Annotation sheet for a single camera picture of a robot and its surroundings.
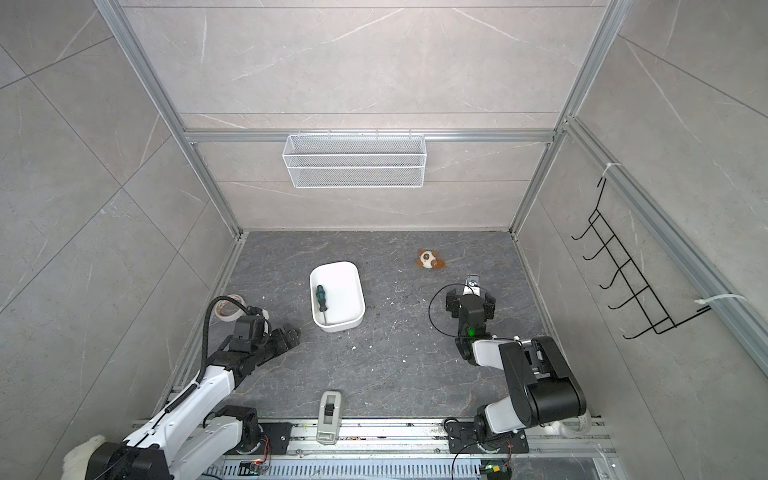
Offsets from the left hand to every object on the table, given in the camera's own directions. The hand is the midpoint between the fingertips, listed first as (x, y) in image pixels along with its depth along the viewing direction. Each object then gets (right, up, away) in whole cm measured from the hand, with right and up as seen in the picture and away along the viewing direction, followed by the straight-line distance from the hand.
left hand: (287, 331), depth 87 cm
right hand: (+56, +12, +6) cm, 58 cm away
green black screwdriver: (+7, +11, +11) cm, 17 cm away
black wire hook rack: (+86, +18, -19) cm, 90 cm away
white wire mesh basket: (+18, +55, +14) cm, 60 cm away
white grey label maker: (+16, -18, -13) cm, 27 cm away
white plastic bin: (+15, +8, +12) cm, 21 cm away
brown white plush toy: (+45, +22, +20) cm, 53 cm away
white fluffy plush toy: (-29, -16, -32) cm, 46 cm away
